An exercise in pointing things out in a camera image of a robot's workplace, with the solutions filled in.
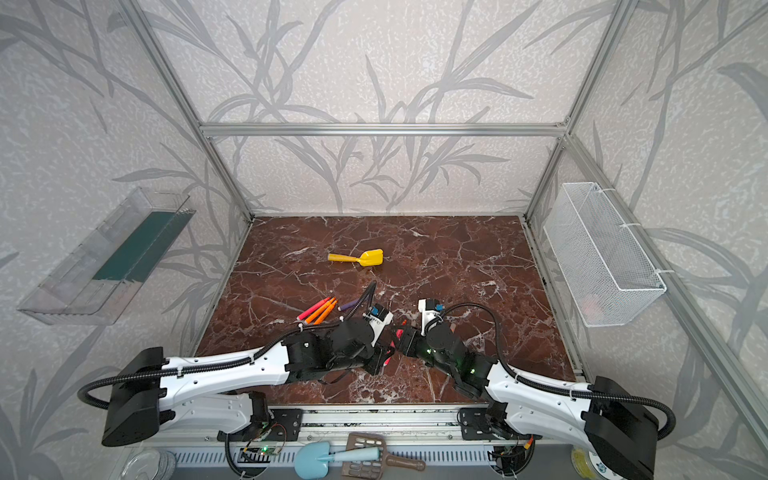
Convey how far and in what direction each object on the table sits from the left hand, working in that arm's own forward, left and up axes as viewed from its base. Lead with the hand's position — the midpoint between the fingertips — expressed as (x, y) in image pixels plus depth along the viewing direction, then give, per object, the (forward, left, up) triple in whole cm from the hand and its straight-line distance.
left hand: (398, 346), depth 74 cm
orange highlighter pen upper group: (+16, +25, -13) cm, 32 cm away
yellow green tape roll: (-22, -41, -7) cm, 47 cm away
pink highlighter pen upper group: (+15, +29, -13) cm, 35 cm away
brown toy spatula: (-24, +5, -12) cm, 28 cm away
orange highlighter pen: (+15, +23, -14) cm, 31 cm away
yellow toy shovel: (+37, +12, -14) cm, 41 cm away
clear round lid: (-24, +54, -8) cm, 60 cm away
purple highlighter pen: (+18, +16, -15) cm, 28 cm away
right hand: (+6, +2, +1) cm, 6 cm away
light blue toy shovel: (-22, +19, -11) cm, 32 cm away
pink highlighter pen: (+3, 0, +1) cm, 3 cm away
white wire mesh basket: (+8, -43, +23) cm, 50 cm away
